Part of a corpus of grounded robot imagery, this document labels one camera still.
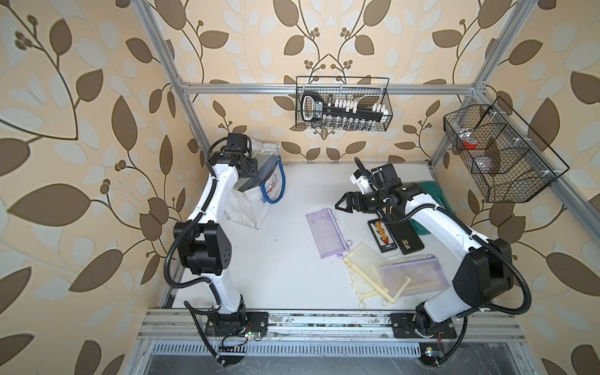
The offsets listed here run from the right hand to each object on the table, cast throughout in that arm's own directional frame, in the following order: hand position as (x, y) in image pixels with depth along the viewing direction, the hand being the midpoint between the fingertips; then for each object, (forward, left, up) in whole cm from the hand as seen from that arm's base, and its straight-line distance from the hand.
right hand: (344, 206), depth 82 cm
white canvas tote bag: (+4, +35, -4) cm, 36 cm away
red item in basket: (+15, -45, +15) cm, 49 cm away
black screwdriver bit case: (-3, -17, -17) cm, 24 cm away
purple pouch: (-3, +5, -18) cm, 19 cm away
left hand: (+16, +37, +7) cm, 41 cm away
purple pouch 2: (-20, -23, -15) cm, 35 cm away
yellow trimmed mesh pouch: (-20, -8, -17) cm, 27 cm away
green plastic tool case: (+14, -44, -13) cm, 48 cm away
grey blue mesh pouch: (+20, +29, +5) cm, 36 cm away
